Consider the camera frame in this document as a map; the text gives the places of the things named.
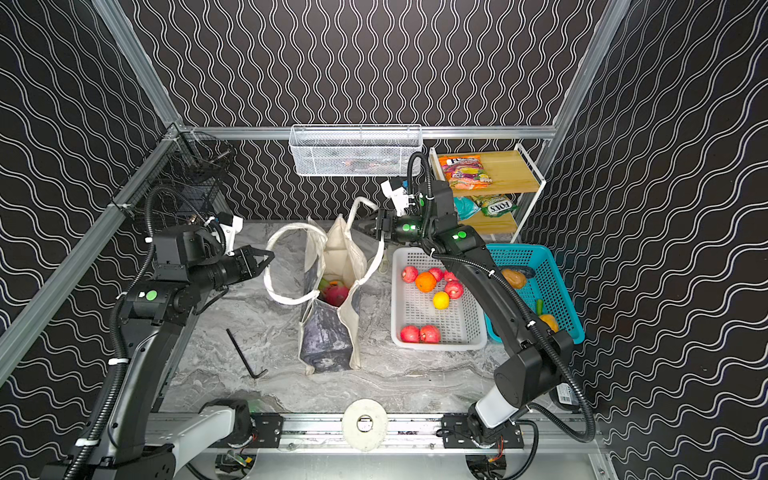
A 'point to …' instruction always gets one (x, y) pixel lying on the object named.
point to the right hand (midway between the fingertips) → (358, 229)
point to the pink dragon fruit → (332, 292)
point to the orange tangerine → (426, 282)
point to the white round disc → (372, 439)
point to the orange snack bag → (465, 172)
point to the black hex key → (251, 373)
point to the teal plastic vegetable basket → (547, 283)
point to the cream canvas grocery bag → (343, 251)
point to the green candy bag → (495, 205)
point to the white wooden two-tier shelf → (492, 191)
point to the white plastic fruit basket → (462, 324)
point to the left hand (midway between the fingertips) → (277, 253)
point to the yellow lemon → (441, 300)
